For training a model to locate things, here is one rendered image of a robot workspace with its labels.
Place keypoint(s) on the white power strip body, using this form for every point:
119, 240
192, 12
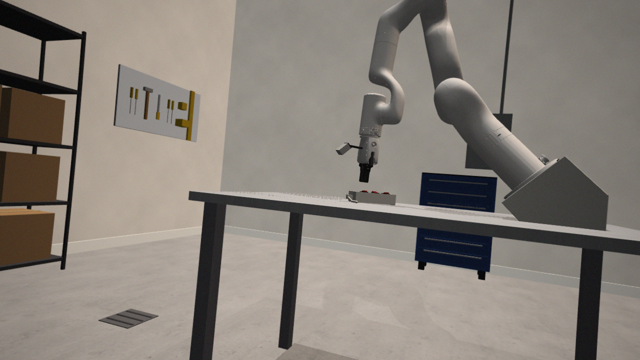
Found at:
371, 197

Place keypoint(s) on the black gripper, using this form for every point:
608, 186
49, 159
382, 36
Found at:
368, 156

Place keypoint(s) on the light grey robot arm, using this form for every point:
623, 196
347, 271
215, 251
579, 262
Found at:
456, 102

